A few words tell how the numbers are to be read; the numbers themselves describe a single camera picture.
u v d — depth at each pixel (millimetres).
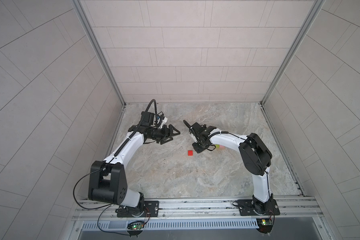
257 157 510
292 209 710
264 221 690
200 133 700
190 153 890
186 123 777
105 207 444
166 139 733
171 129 733
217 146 752
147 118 666
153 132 691
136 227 642
